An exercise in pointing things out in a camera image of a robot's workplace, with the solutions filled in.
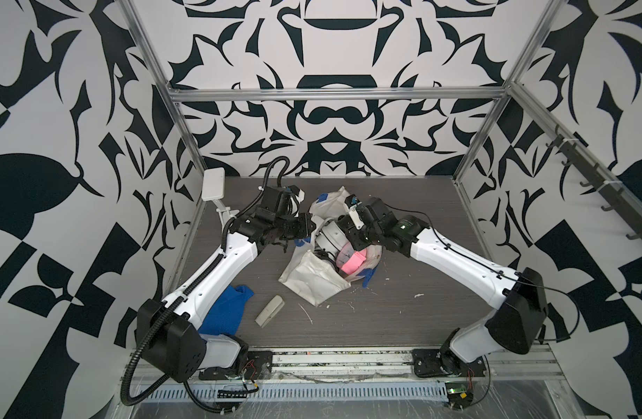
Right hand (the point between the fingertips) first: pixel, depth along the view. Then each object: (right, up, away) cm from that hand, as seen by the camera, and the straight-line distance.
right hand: (351, 227), depth 82 cm
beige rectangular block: (-25, -26, -1) cm, 36 cm away
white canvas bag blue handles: (-13, -12, -8) cm, 20 cm away
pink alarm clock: (-1, -10, -2) cm, 10 cm away
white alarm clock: (-7, -5, +8) cm, 11 cm away
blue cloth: (-39, -26, 0) cm, 47 cm away
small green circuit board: (+27, -44, -10) cm, 53 cm away
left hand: (-11, +2, -4) cm, 12 cm away
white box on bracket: (-44, +13, +4) cm, 46 cm away
